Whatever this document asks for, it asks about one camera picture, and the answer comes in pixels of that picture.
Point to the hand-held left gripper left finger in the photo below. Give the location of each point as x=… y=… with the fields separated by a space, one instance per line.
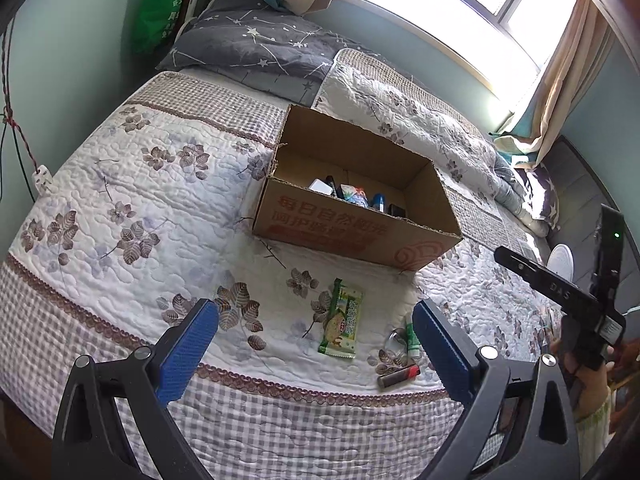
x=185 y=355

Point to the person's right hand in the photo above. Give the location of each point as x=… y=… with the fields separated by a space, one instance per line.
x=591 y=385

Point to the person's right forearm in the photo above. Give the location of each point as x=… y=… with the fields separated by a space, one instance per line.
x=597 y=422

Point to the white round fan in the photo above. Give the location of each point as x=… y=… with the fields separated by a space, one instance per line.
x=560 y=260

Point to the dark padded headboard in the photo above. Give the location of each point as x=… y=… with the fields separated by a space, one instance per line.
x=575 y=185

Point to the red black lighter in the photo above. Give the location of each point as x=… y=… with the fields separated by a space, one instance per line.
x=400 y=376

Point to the black rectangular box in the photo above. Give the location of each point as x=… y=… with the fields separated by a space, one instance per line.
x=397 y=209

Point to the folded floral quilt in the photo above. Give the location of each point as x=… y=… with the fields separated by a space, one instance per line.
x=400 y=105

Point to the beige curtain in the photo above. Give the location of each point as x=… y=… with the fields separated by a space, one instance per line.
x=565 y=75

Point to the brown cardboard box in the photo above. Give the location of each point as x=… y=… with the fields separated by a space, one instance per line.
x=350 y=240

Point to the white power strip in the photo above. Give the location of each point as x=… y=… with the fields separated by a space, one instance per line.
x=42 y=177

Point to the floral quilted bed cover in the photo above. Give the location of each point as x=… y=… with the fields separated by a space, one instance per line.
x=150 y=200

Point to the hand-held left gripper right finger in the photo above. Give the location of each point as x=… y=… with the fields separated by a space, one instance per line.
x=445 y=355

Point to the grey star pillow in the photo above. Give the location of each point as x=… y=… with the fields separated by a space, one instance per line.
x=250 y=45

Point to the green snack packet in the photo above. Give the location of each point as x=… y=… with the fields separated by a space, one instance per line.
x=342 y=325

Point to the green white glue stick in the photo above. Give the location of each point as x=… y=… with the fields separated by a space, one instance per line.
x=413 y=342

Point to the green plastic bag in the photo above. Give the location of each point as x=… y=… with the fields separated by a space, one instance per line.
x=160 y=15

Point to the blue capped glue bottle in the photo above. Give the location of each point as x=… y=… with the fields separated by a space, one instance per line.
x=380 y=203

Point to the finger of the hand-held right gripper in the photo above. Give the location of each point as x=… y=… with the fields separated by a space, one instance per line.
x=525 y=267

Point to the purple star pillow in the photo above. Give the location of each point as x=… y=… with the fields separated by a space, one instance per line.
x=540 y=195

